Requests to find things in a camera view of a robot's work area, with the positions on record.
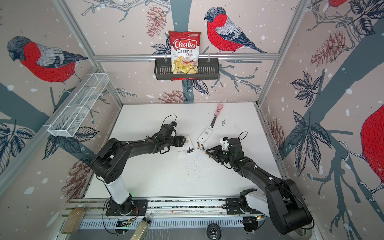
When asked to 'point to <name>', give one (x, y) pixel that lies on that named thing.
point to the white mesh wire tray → (70, 119)
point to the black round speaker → (214, 231)
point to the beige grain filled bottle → (141, 230)
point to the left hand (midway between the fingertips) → (181, 138)
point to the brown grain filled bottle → (73, 223)
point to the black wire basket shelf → (207, 70)
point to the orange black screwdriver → (205, 152)
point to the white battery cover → (181, 154)
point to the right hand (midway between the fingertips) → (205, 154)
